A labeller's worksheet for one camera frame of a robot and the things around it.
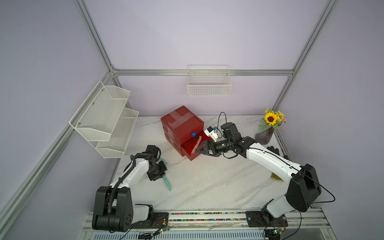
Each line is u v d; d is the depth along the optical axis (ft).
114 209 1.34
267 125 2.76
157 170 2.38
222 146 2.21
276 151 3.23
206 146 2.18
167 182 2.73
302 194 1.39
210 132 2.40
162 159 3.16
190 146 2.85
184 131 2.74
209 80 3.10
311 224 2.41
